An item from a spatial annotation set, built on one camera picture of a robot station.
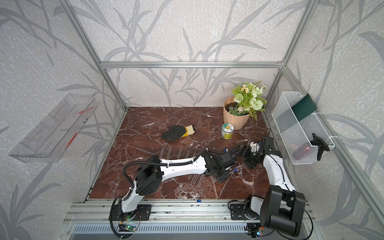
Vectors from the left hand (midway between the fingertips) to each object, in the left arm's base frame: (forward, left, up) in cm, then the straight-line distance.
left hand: (224, 176), depth 81 cm
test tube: (+16, +38, -4) cm, 41 cm away
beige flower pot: (+35, -13, +5) cm, 37 cm away
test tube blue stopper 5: (0, +13, -5) cm, 14 cm away
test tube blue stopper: (+17, +33, -5) cm, 38 cm away
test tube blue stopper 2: (+16, +27, -4) cm, 31 cm away
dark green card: (+26, -41, +28) cm, 56 cm away
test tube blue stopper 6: (+6, -8, -5) cm, 11 cm away
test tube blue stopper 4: (0, +15, -5) cm, 16 cm away
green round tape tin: (+29, -4, +4) cm, 30 cm away
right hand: (+11, -8, +4) cm, 14 cm away
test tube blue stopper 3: (+14, +22, -5) cm, 27 cm away
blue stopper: (+19, -3, -5) cm, 20 cm away
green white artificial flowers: (+38, -15, +23) cm, 47 cm away
